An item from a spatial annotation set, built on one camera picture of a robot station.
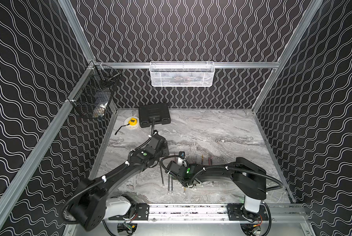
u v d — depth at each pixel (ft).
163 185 2.74
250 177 1.58
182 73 2.22
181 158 2.51
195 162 3.03
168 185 2.74
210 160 3.03
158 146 2.13
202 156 3.12
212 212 2.51
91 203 1.37
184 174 2.12
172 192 2.67
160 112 3.70
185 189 2.68
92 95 3.01
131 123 3.60
